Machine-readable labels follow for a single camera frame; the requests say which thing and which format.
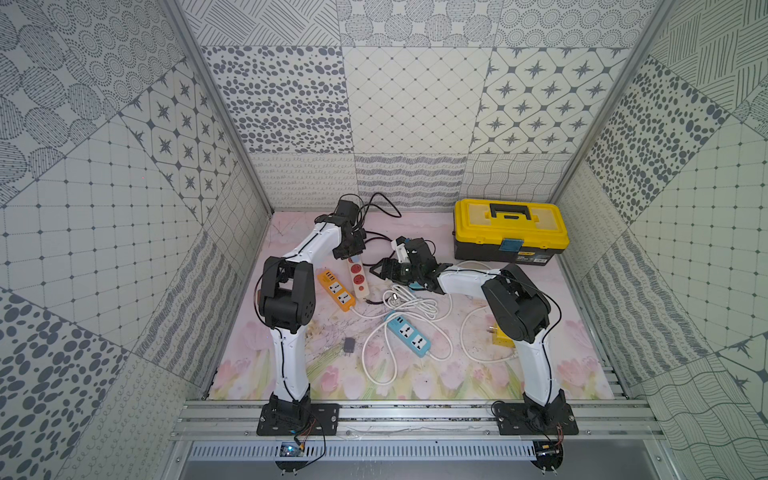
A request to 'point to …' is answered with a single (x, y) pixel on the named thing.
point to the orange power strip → (342, 297)
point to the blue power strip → (410, 336)
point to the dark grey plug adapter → (349, 345)
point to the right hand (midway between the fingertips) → (378, 274)
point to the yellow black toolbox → (507, 231)
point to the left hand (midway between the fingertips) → (356, 247)
